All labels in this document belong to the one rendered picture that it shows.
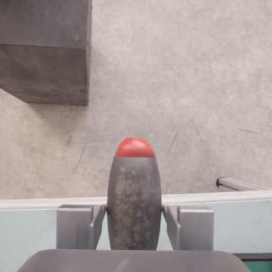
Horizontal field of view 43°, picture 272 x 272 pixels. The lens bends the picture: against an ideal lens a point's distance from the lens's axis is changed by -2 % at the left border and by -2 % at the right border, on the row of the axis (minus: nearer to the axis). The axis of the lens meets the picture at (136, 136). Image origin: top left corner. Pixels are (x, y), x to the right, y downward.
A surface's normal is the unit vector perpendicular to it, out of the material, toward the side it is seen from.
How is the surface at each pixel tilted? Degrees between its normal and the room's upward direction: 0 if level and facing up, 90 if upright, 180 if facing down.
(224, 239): 0
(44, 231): 0
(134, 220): 6
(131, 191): 12
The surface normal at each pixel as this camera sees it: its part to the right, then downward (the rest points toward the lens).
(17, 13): 0.13, -0.01
